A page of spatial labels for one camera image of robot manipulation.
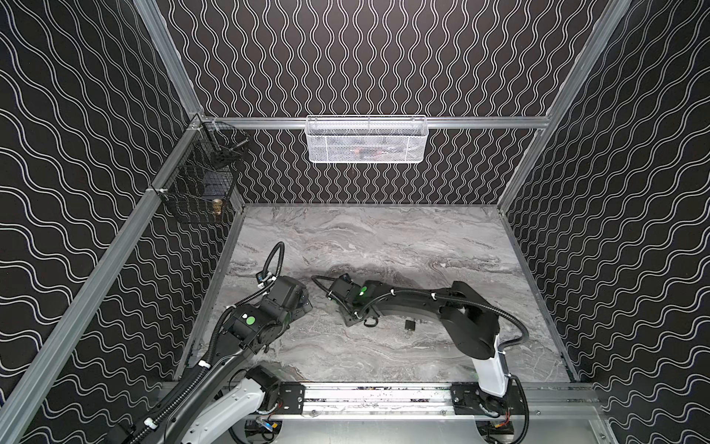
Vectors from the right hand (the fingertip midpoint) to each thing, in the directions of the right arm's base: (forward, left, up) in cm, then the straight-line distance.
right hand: (356, 313), depth 90 cm
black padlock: (-4, -17, +1) cm, 17 cm away
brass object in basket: (+20, +41, +29) cm, 54 cm away
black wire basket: (+33, +54, +25) cm, 68 cm away
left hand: (-5, +15, +16) cm, 22 cm away
